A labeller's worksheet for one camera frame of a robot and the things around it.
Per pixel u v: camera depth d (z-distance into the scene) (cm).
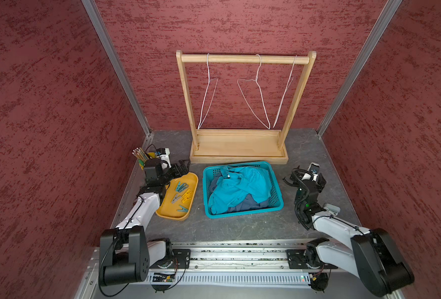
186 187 95
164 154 77
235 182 75
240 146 115
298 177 78
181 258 74
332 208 87
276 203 85
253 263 74
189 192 92
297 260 74
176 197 90
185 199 90
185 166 78
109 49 82
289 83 77
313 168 71
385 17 73
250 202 81
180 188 93
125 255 42
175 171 76
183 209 87
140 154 88
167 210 88
